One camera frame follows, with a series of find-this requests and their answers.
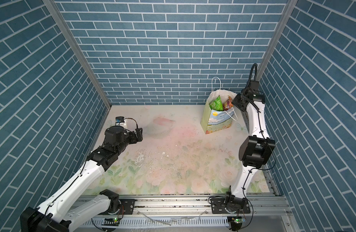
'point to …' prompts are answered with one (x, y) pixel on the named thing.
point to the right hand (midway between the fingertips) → (237, 102)
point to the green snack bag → (217, 105)
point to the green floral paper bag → (219, 110)
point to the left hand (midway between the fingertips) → (139, 129)
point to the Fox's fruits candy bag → (228, 104)
